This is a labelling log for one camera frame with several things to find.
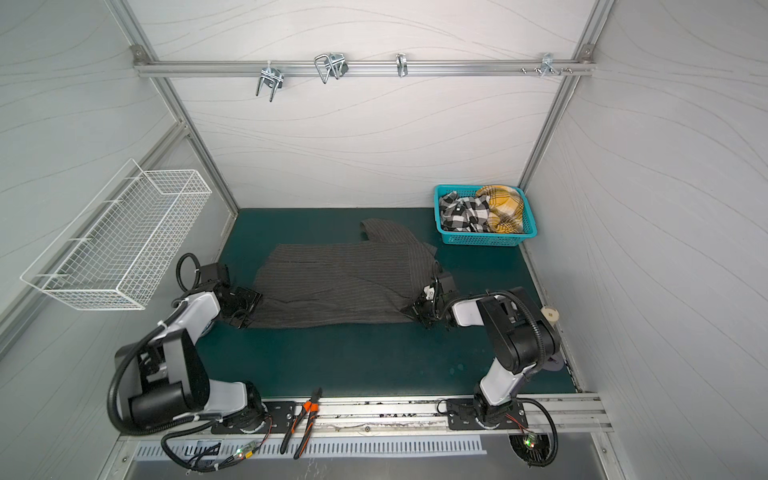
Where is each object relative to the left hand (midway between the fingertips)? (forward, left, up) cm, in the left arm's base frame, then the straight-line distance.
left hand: (264, 298), depth 90 cm
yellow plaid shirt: (+34, -80, +7) cm, 87 cm away
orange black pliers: (-28, -20, -4) cm, 34 cm away
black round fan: (-35, -75, -7) cm, 83 cm away
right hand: (+1, -43, -3) cm, 43 cm away
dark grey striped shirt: (+7, -19, -2) cm, 21 cm away
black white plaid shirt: (+34, -66, +4) cm, 74 cm away
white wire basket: (-1, +24, +27) cm, 36 cm away
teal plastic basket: (+25, -64, +1) cm, 69 cm away
